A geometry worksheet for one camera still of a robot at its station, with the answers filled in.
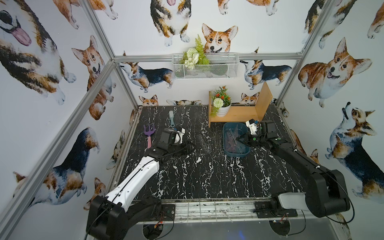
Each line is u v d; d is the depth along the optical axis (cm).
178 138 68
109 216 38
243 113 107
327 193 42
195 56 78
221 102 93
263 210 74
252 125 80
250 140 76
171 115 116
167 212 73
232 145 97
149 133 102
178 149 59
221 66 93
